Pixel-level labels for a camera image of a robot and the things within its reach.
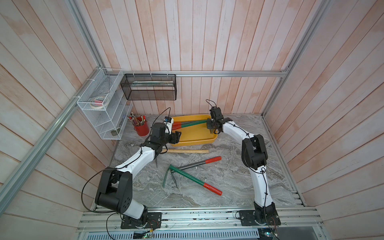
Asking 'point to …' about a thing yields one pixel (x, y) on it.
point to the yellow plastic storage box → (195, 134)
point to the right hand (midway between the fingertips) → (210, 121)
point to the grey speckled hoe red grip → (178, 123)
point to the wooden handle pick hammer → (185, 151)
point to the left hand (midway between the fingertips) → (176, 133)
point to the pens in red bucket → (136, 122)
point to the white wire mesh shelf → (110, 122)
